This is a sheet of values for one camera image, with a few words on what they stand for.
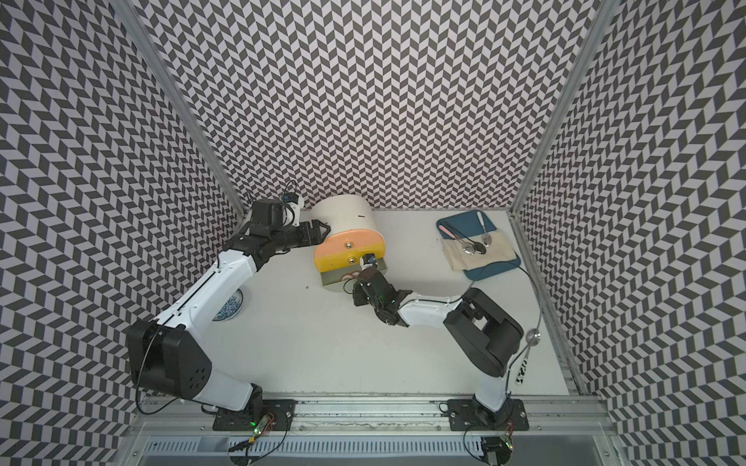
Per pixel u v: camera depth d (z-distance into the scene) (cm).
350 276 96
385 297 69
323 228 79
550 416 75
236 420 67
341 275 94
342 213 88
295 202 75
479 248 106
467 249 106
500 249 106
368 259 80
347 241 83
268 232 63
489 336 47
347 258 88
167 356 41
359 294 79
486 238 108
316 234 74
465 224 114
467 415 73
